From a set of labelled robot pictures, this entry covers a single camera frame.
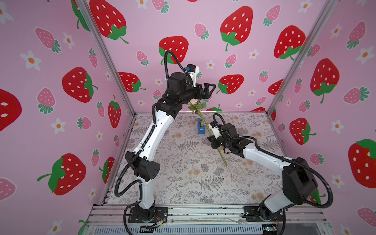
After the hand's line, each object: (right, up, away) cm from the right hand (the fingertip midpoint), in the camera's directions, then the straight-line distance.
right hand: (205, 139), depth 85 cm
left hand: (0, +27, -17) cm, 32 cm away
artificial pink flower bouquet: (-7, +21, +1) cm, 22 cm away
